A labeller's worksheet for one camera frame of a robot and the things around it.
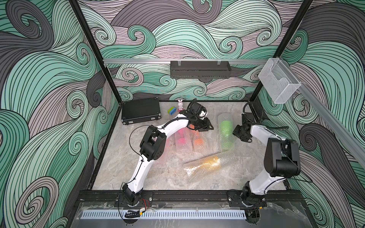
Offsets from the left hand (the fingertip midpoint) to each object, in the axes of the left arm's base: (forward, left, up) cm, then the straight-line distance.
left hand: (213, 127), depth 88 cm
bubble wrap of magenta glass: (-11, +17, -7) cm, 21 cm away
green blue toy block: (+23, +28, -11) cm, 38 cm away
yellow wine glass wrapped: (-21, +3, -5) cm, 22 cm away
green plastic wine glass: (+5, -11, -5) cm, 13 cm away
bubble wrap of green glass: (-4, -13, -6) cm, 15 cm away
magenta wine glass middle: (-6, +19, -6) cm, 21 cm away
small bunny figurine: (+26, +20, -7) cm, 34 cm away
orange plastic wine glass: (-7, +9, -6) cm, 13 cm away
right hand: (+1, -17, -9) cm, 20 cm away
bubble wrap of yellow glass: (-22, -3, -6) cm, 23 cm away
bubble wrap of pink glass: (-9, +27, -13) cm, 31 cm away
